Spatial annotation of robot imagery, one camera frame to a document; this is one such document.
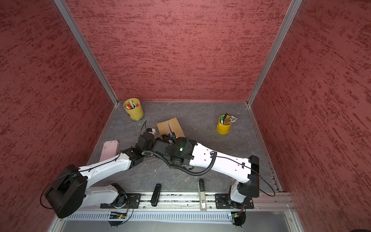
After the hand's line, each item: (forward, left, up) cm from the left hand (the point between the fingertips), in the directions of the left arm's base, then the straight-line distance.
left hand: (168, 143), depth 85 cm
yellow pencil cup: (+16, -36, -2) cm, 40 cm away
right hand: (-16, -8, +11) cm, 21 cm away
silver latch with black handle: (-28, -20, -7) cm, 35 cm away
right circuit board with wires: (-35, -39, -11) cm, 54 cm away
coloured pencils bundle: (+13, -38, +7) cm, 41 cm away
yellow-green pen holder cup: (+29, +29, 0) cm, 41 cm away
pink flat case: (0, +39, -7) cm, 39 cm away
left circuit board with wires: (-35, +25, -13) cm, 45 cm away
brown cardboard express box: (+9, -1, +5) cm, 11 cm away
